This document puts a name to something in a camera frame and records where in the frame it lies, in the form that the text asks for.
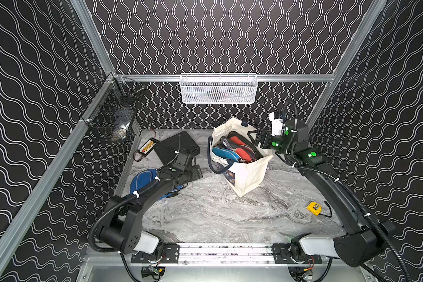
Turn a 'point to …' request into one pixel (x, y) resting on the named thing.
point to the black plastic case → (168, 150)
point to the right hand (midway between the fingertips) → (256, 131)
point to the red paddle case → (244, 149)
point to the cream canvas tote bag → (232, 151)
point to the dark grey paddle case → (237, 139)
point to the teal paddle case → (222, 153)
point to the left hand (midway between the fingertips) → (196, 170)
